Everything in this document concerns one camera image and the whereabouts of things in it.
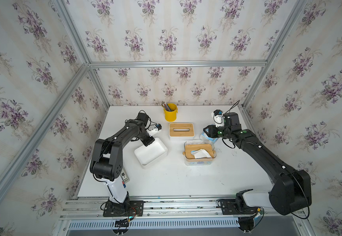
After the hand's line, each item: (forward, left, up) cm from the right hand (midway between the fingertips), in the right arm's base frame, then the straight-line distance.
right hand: (208, 129), depth 84 cm
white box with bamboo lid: (+7, +13, -12) cm, 20 cm away
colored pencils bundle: (+22, +26, -3) cm, 34 cm away
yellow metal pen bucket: (+22, +23, -15) cm, 35 cm away
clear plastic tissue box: (-14, +12, -14) cm, 23 cm away
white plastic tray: (-11, +36, -14) cm, 40 cm away
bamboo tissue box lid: (-6, +11, -13) cm, 18 cm away
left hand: (-1, +35, -12) cm, 37 cm away
